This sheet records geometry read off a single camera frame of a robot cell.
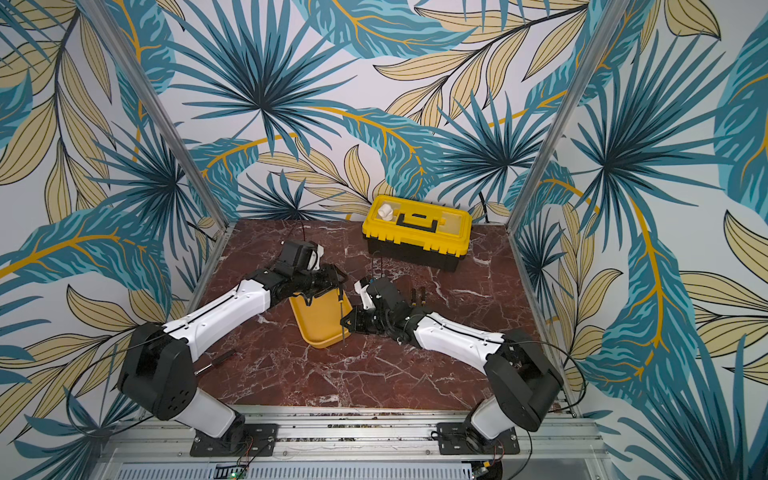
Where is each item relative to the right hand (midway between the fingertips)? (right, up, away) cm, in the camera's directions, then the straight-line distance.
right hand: (340, 321), depth 80 cm
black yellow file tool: (+25, +4, +20) cm, 32 cm away
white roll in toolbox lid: (+12, +32, +14) cm, 37 cm away
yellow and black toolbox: (+23, +25, +17) cm, 37 cm away
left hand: (0, +10, +4) cm, 11 cm away
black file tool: (0, +5, +4) cm, 6 cm away
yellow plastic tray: (-7, -2, +7) cm, 11 cm away
